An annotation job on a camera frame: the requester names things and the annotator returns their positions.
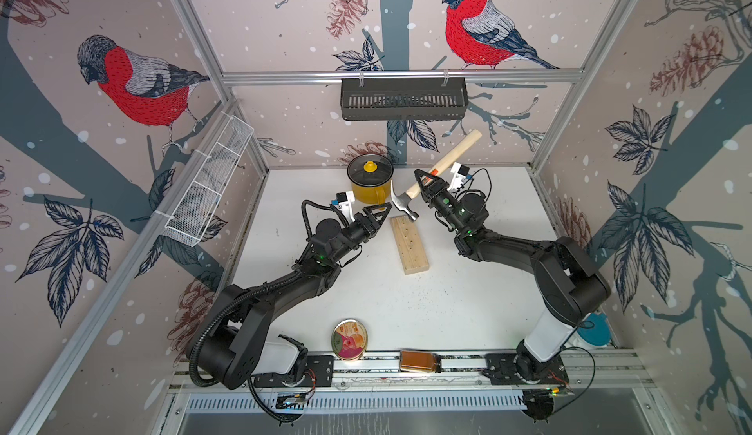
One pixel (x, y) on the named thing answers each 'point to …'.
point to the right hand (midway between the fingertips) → (416, 170)
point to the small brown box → (416, 361)
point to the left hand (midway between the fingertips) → (394, 206)
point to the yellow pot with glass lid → (369, 175)
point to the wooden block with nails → (411, 252)
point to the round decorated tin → (349, 339)
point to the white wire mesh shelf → (202, 197)
